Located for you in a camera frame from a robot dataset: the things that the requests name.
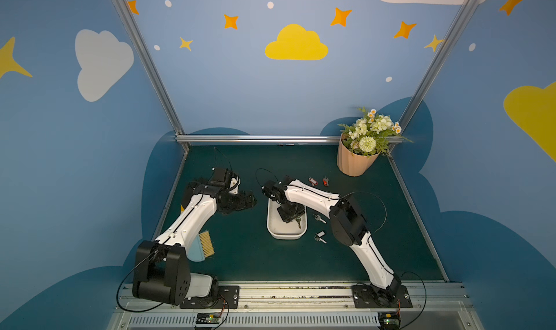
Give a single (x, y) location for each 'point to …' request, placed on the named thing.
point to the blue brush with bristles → (202, 247)
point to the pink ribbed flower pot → (351, 163)
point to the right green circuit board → (389, 320)
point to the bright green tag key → (298, 218)
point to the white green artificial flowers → (371, 134)
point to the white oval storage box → (278, 229)
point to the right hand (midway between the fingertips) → (296, 215)
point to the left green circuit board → (205, 318)
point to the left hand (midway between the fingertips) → (247, 201)
